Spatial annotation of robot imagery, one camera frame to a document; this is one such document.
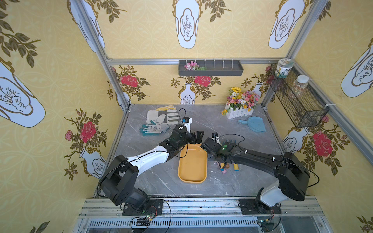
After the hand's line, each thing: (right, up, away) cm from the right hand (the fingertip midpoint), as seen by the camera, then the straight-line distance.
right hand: (214, 150), depth 88 cm
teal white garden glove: (-41, +12, +18) cm, 47 cm away
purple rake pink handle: (+4, -11, -4) cm, 13 cm away
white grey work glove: (-32, +21, +25) cm, 45 cm away
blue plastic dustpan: (+35, +16, +22) cm, 44 cm away
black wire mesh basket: (+50, +28, -5) cm, 57 cm away
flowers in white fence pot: (+20, +30, +13) cm, 38 cm away
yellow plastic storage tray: (-13, -9, +2) cm, 16 cm away
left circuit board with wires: (-37, -30, -17) cm, 51 cm away
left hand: (-13, +13, -2) cm, 18 cm away
